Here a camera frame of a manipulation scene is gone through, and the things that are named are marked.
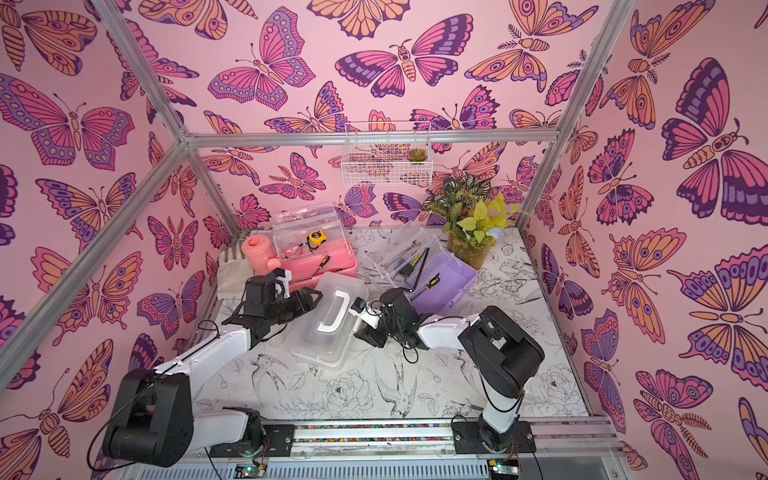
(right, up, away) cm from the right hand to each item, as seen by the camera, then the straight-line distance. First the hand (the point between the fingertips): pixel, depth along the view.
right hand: (362, 322), depth 89 cm
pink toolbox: (-27, +31, +18) cm, 45 cm away
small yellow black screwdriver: (-17, +17, +20) cm, 31 cm away
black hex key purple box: (+18, +14, +8) cm, 24 cm away
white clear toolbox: (-10, -1, -9) cm, 13 cm away
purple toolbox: (+21, +15, +10) cm, 27 cm away
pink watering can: (-35, +21, +10) cm, 42 cm away
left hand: (-13, +8, -1) cm, 15 cm away
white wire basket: (+7, +52, +6) cm, 53 cm away
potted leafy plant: (+34, +31, +2) cm, 47 cm away
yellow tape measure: (-18, +27, +17) cm, 36 cm away
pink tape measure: (-25, +21, +13) cm, 36 cm away
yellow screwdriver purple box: (+23, +11, +13) cm, 28 cm away
